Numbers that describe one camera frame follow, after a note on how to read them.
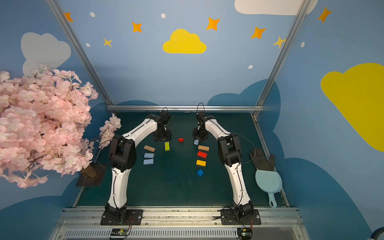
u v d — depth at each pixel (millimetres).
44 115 529
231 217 747
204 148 1009
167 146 1013
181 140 1042
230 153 629
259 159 957
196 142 1013
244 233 730
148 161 944
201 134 925
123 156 573
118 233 719
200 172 882
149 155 957
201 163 936
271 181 865
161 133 861
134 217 743
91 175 852
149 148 982
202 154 977
